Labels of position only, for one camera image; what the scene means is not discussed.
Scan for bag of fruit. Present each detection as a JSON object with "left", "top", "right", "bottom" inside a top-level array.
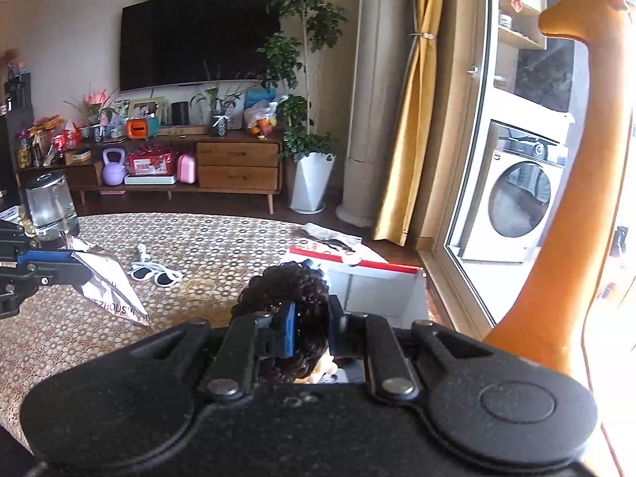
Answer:
[{"left": 244, "top": 100, "right": 278, "bottom": 138}]

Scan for glass electric kettle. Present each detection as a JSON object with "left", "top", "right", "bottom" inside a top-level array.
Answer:
[{"left": 24, "top": 170, "right": 80, "bottom": 242}]

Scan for red white cardboard box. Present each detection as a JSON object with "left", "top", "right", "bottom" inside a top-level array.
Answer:
[{"left": 281, "top": 248, "right": 429, "bottom": 328}]

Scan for beige floor air conditioner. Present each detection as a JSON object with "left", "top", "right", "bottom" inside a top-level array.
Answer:
[{"left": 336, "top": 0, "right": 413, "bottom": 228}]

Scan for white sunglasses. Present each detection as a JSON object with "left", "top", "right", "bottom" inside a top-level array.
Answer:
[{"left": 128, "top": 262, "right": 183, "bottom": 287}]

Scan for white washing machine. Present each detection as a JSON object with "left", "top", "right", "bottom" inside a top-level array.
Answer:
[{"left": 458, "top": 121, "right": 568, "bottom": 263}]

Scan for red gift box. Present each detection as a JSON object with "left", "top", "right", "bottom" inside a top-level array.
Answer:
[{"left": 127, "top": 145, "right": 176, "bottom": 176}]

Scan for picture frame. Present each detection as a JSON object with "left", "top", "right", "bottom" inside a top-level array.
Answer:
[{"left": 127, "top": 97, "right": 166, "bottom": 120}]

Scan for glass vase with plant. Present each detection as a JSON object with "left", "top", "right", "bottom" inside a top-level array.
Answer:
[{"left": 190, "top": 84, "right": 250, "bottom": 137}]

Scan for wooden tv cabinet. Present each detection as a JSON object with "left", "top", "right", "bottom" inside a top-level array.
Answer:
[{"left": 16, "top": 128, "right": 285, "bottom": 215}]

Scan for yellow curtain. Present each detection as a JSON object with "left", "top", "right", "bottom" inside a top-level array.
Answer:
[{"left": 373, "top": 0, "right": 443, "bottom": 246}]

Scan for grey cloth on table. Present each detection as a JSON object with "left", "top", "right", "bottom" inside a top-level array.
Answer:
[{"left": 301, "top": 223, "right": 363, "bottom": 252}]

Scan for black speaker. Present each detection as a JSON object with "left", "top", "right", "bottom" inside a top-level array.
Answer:
[{"left": 170, "top": 101, "right": 190, "bottom": 126}]

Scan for orange giraffe figure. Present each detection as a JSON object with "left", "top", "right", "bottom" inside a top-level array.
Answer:
[{"left": 485, "top": 0, "right": 635, "bottom": 384}]

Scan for black television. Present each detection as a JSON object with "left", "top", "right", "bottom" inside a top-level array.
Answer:
[{"left": 118, "top": 0, "right": 280, "bottom": 91}]

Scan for dark brown hair scrunchie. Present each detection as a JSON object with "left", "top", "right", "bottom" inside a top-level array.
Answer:
[{"left": 231, "top": 262, "right": 339, "bottom": 384}]

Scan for purple kettlebell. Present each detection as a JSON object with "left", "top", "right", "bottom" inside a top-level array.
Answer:
[{"left": 101, "top": 147, "right": 126, "bottom": 186}]

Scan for pink case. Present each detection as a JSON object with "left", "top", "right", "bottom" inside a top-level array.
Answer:
[{"left": 177, "top": 153, "right": 197, "bottom": 184}]

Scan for orange radio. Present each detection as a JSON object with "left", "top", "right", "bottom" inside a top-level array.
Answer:
[{"left": 126, "top": 116, "right": 161, "bottom": 140}]

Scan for silver foil snack packet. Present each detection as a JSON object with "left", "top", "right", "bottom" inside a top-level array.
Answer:
[{"left": 62, "top": 234, "right": 151, "bottom": 328}]

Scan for white planter with plant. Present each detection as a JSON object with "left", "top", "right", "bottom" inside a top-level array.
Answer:
[{"left": 258, "top": 0, "right": 347, "bottom": 215}]

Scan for patterned lace tablecloth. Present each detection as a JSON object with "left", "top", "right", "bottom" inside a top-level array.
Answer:
[{"left": 1, "top": 213, "right": 329, "bottom": 444}]

